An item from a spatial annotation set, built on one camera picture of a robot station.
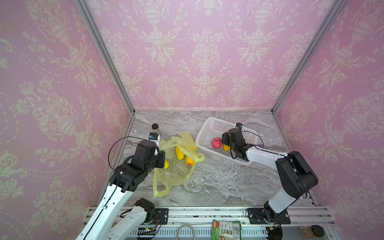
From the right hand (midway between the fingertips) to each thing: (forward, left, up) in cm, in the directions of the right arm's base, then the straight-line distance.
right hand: (226, 135), depth 95 cm
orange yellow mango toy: (-15, +24, -4) cm, 29 cm away
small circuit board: (-47, +46, -12) cm, 67 cm away
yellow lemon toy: (-16, +38, -5) cm, 41 cm away
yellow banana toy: (-7, +1, -4) cm, 8 cm away
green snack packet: (-49, +8, -7) cm, 50 cm away
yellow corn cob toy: (-9, +30, -6) cm, 32 cm away
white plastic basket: (+11, +7, -6) cm, 14 cm away
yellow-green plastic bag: (-19, +31, -9) cm, 37 cm away
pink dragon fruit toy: (-3, +6, -3) cm, 8 cm away
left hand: (-19, +36, +15) cm, 43 cm away
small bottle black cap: (+9, +46, +1) cm, 47 cm away
